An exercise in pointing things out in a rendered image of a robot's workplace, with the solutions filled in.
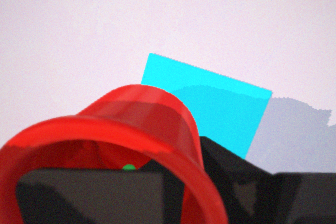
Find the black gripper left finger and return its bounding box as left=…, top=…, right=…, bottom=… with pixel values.
left=15, top=159, right=185, bottom=224

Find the red translucent cup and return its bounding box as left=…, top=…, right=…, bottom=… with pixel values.
left=0, top=84, right=228, bottom=224

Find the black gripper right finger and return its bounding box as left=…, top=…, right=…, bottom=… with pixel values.
left=199, top=136, right=336, bottom=224

